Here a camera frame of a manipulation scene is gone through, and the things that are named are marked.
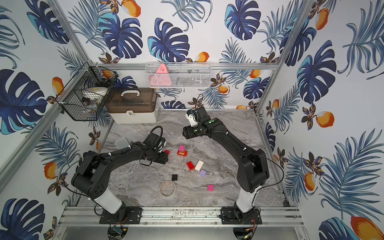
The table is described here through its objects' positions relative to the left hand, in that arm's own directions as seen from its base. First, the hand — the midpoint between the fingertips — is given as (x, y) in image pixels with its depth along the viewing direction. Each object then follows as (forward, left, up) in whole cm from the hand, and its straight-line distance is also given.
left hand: (163, 156), depth 92 cm
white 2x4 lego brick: (-3, -22, -1) cm, 23 cm away
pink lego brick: (-16, -29, -1) cm, 33 cm away
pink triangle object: (+36, +4, +32) cm, 48 cm away
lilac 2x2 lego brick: (-7, -25, -2) cm, 26 cm away
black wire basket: (+12, +41, +25) cm, 50 cm away
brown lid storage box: (+29, +25, +13) cm, 41 cm away
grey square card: (+9, +30, -3) cm, 32 cm away
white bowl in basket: (+19, +36, +32) cm, 52 cm away
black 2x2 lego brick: (-11, -9, -2) cm, 14 cm away
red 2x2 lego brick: (-3, -17, -3) cm, 18 cm away
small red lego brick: (+6, -1, -3) cm, 6 cm away
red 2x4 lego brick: (+4, -12, -2) cm, 13 cm away
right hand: (+10, -15, +15) cm, 23 cm away
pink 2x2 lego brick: (+5, -11, +3) cm, 13 cm away
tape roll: (-17, -5, -4) cm, 19 cm away
